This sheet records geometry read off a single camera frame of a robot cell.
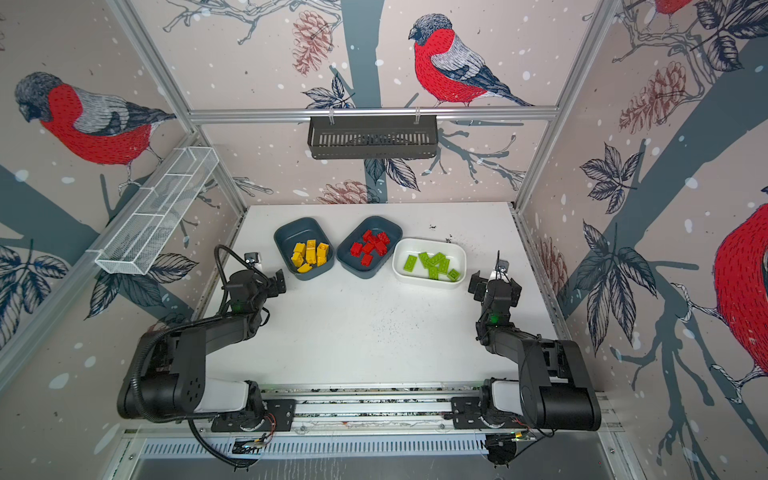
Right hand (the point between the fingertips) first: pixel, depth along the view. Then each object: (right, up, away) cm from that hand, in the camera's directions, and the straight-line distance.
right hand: (495, 277), depth 89 cm
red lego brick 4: (-41, +4, +15) cm, 43 cm away
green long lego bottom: (-11, 0, +9) cm, 14 cm away
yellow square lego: (-65, +5, +12) cm, 66 cm away
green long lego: (-25, +3, +14) cm, 29 cm away
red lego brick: (-35, +12, +21) cm, 42 cm away
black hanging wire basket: (-39, +48, +17) cm, 64 cm away
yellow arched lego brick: (-61, +9, +18) cm, 65 cm away
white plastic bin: (-23, -1, +6) cm, 24 cm away
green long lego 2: (-20, +4, +15) cm, 25 cm away
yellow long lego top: (-57, +8, +14) cm, 59 cm away
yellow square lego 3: (-57, +4, +15) cm, 59 cm away
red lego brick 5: (-36, +8, +17) cm, 40 cm away
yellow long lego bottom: (-61, +1, +11) cm, 62 cm away
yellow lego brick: (-65, +8, +15) cm, 67 cm away
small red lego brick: (-41, +12, +21) cm, 47 cm away
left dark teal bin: (-67, +15, +24) cm, 73 cm away
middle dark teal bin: (-46, +14, +18) cm, 51 cm away
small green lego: (-17, 0, +12) cm, 21 cm away
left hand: (-72, +2, +2) cm, 72 cm away
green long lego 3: (-15, +4, +14) cm, 21 cm away
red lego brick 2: (-45, +8, +16) cm, 48 cm away
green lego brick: (-14, +1, +12) cm, 18 cm away
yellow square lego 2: (-60, +6, +14) cm, 62 cm away
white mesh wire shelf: (-94, +12, -17) cm, 97 cm away
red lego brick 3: (-40, +8, +18) cm, 45 cm away
